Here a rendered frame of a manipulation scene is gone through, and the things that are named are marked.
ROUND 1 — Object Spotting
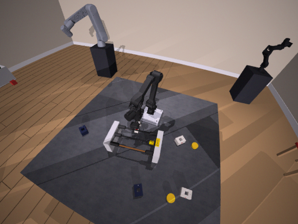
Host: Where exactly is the yellow short cylinder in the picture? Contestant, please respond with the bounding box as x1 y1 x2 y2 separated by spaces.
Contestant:
191 142 198 149
166 194 175 203

